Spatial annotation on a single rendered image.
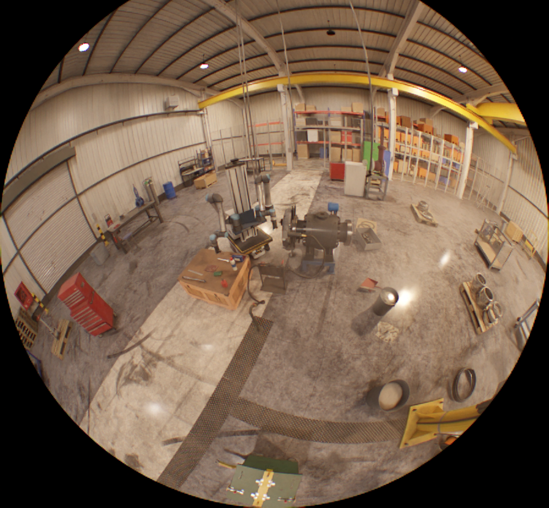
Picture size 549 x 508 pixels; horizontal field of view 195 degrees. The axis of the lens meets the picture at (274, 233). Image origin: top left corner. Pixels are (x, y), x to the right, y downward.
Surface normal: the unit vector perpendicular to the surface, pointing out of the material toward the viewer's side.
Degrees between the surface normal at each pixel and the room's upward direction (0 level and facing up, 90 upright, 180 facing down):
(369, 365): 0
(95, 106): 90
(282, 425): 0
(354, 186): 90
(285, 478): 0
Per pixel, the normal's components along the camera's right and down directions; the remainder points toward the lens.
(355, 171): -0.35, 0.56
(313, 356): -0.09, -0.82
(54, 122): 0.93, 0.13
